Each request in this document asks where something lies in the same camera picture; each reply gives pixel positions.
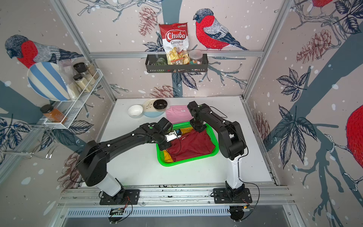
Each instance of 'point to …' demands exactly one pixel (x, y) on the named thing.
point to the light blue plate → (149, 110)
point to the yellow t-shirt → (167, 157)
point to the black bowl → (160, 105)
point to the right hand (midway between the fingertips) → (193, 127)
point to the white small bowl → (135, 110)
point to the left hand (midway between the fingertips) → (170, 140)
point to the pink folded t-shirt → (178, 114)
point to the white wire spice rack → (63, 113)
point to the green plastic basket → (180, 126)
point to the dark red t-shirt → (190, 144)
